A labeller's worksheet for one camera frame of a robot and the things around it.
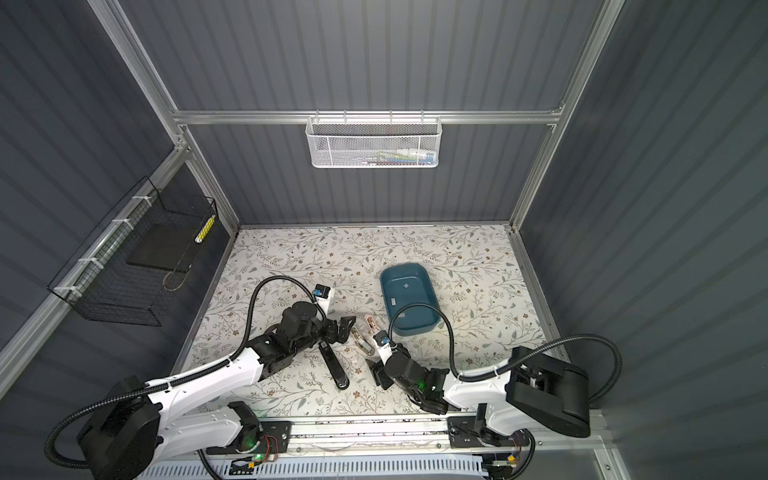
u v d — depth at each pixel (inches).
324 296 28.6
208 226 32.7
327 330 28.9
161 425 16.7
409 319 36.8
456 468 27.6
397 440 29.0
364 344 34.9
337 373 31.7
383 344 27.9
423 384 25.2
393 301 38.7
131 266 28.8
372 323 35.1
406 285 40.1
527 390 17.4
